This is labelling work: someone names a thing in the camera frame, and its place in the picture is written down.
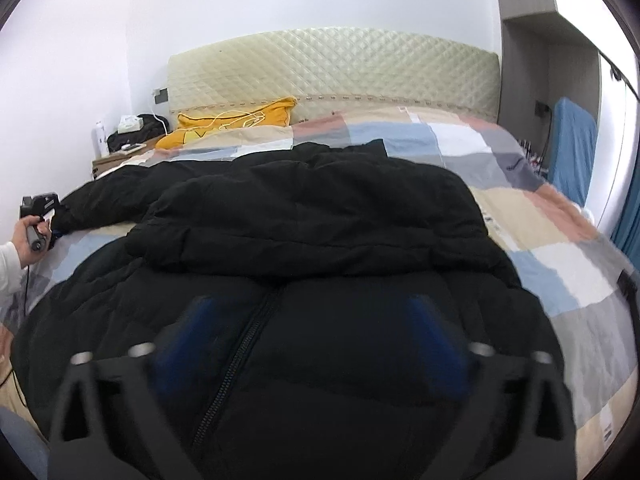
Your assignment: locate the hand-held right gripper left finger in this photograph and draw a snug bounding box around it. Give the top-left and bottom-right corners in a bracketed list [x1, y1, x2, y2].
[47, 296, 217, 480]

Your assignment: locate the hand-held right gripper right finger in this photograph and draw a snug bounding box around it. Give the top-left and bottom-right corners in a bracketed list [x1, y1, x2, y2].
[403, 295, 579, 480]

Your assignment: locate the black puffer jacket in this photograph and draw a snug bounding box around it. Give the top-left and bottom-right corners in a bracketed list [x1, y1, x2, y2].
[10, 138, 567, 480]

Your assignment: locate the person's left forearm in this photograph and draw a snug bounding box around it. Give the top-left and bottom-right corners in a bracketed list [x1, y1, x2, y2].
[0, 241, 25, 307]

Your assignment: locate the person's left hand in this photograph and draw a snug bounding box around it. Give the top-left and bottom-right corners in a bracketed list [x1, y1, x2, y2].
[12, 215, 52, 269]

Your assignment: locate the wooden nightstand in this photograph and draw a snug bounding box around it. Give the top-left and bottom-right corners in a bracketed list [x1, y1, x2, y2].
[91, 133, 166, 181]

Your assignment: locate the white bottle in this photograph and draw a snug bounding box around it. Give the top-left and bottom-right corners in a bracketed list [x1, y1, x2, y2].
[93, 120, 110, 158]

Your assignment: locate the black bag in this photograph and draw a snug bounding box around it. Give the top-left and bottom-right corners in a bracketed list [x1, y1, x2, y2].
[107, 113, 169, 152]

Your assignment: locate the patchwork checked blanket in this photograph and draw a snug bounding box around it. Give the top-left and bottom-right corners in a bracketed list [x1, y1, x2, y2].
[22, 105, 640, 462]

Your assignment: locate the row of cosmetic bottles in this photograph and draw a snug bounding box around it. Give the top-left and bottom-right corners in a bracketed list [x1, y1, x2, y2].
[517, 137, 549, 177]

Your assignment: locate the blue towel-covered board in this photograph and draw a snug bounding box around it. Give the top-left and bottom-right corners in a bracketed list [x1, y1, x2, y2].
[544, 96, 599, 209]

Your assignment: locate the yellow pillow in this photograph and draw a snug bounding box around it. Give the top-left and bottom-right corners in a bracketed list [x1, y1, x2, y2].
[154, 96, 299, 150]

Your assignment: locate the beige quilted headboard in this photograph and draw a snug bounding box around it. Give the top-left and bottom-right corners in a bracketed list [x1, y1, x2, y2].
[166, 27, 503, 124]

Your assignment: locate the black strap with clip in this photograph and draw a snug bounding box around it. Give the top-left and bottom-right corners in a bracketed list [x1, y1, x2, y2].
[617, 269, 640, 312]

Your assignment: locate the white charging cable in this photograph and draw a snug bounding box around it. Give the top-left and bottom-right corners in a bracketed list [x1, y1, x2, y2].
[152, 109, 267, 135]

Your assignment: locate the black wardrobe rail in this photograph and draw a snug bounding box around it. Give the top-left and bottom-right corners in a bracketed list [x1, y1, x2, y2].
[601, 51, 640, 99]

